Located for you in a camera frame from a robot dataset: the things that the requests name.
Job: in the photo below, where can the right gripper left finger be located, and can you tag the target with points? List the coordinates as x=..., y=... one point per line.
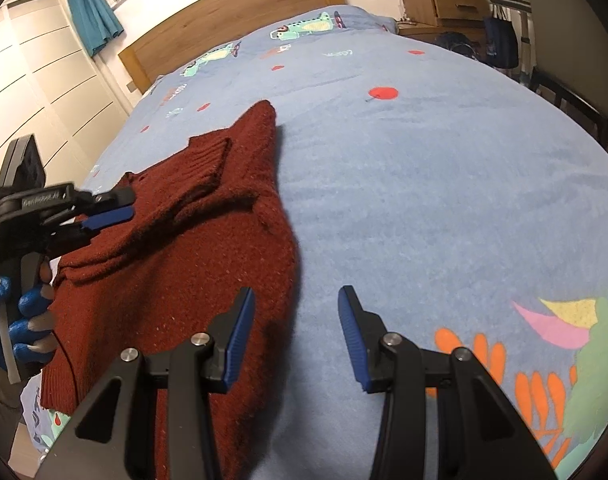
x=112, y=433

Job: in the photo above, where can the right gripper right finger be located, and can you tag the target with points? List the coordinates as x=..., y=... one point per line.
x=480, y=434

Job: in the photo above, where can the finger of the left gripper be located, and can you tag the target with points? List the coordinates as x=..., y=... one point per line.
x=98, y=222

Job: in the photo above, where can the dark red knit sweater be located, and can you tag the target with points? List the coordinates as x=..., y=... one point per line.
x=207, y=222

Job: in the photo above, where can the blue gloved left hand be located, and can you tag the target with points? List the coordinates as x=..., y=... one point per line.
x=31, y=335

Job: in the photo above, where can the white wardrobe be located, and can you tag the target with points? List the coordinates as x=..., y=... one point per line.
x=52, y=90

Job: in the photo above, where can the teal curtain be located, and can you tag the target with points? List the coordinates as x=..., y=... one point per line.
x=96, y=24

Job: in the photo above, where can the blue patterned bed sheet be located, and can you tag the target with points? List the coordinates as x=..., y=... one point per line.
x=464, y=210

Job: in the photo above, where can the wooden headboard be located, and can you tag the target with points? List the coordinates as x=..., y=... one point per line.
x=201, y=26

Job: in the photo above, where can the dark blue bag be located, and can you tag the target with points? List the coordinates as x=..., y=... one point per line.
x=502, y=50

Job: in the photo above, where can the beige chair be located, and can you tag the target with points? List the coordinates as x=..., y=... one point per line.
x=571, y=59

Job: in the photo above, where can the wooden drawer cabinet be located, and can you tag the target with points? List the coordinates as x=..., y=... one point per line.
x=425, y=20

